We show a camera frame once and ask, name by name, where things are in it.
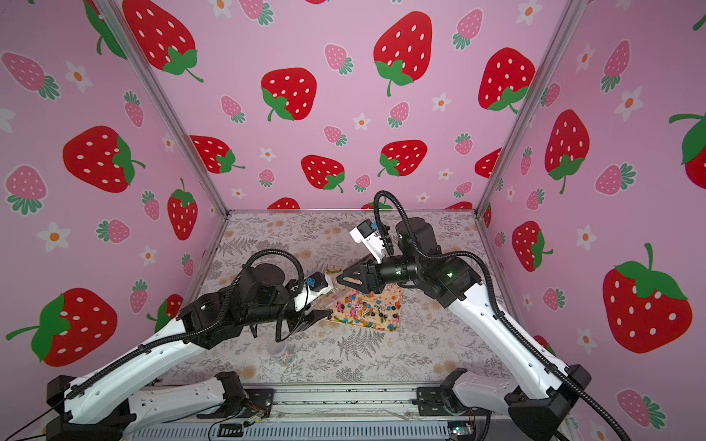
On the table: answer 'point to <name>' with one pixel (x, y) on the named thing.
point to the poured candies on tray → (381, 310)
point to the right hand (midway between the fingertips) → (339, 283)
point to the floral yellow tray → (369, 310)
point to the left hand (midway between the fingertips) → (328, 298)
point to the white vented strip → (300, 433)
